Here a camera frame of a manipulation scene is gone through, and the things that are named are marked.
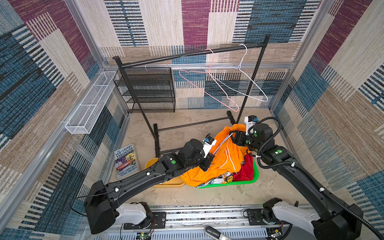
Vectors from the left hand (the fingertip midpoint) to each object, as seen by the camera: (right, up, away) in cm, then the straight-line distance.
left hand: (214, 156), depth 72 cm
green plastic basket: (+22, -13, +5) cm, 26 cm away
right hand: (+11, +10, +6) cm, 16 cm away
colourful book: (-51, -7, +19) cm, 55 cm away
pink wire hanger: (-19, +50, +29) cm, 61 cm away
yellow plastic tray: (-18, -12, +2) cm, 21 cm away
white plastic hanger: (-1, +50, +25) cm, 56 cm away
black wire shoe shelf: (-39, +42, +36) cm, 68 cm away
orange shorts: (+7, 0, +7) cm, 11 cm away
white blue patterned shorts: (+7, -12, +5) cm, 15 cm away
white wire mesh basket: (-62, +17, -1) cm, 64 cm away
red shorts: (+18, -10, +8) cm, 22 cm away
